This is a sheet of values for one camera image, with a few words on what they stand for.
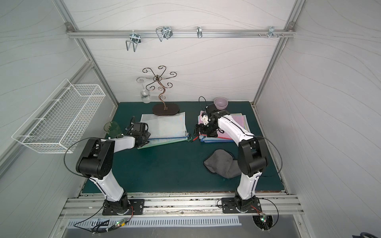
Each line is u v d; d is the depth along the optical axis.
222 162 0.86
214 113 0.67
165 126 1.07
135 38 0.78
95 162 0.49
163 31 0.77
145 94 0.96
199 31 0.78
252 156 0.48
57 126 0.68
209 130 0.77
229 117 0.63
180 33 0.80
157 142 0.99
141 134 0.80
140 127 0.80
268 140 0.47
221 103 1.15
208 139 0.98
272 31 0.76
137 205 0.74
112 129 0.93
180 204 0.75
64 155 0.47
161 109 1.14
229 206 0.73
